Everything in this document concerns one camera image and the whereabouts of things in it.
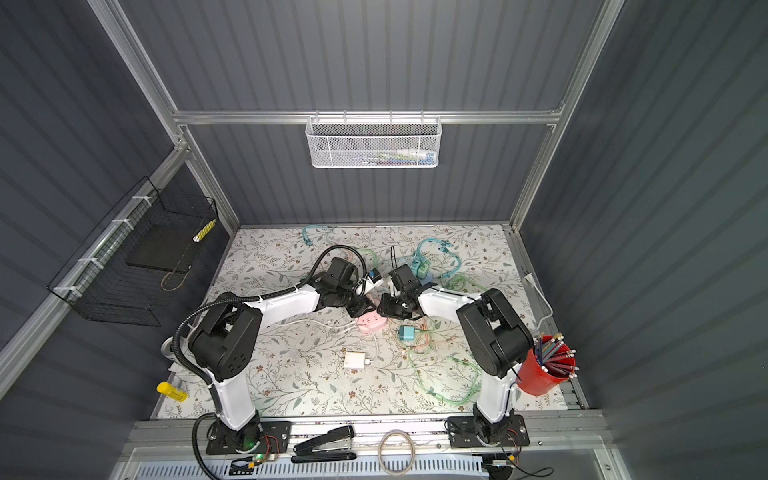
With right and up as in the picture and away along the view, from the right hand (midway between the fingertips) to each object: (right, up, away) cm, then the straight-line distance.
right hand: (384, 312), depth 94 cm
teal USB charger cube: (+7, -5, -5) cm, 10 cm away
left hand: (-4, +4, -1) cm, 6 cm away
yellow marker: (-54, -15, -21) cm, 59 cm away
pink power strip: (-4, -2, -3) cm, 6 cm away
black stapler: (-11, -27, -24) cm, 38 cm away
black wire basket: (-60, +18, -22) cm, 67 cm away
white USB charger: (-8, -12, -10) cm, 17 cm away
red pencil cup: (+41, -9, -21) cm, 47 cm away
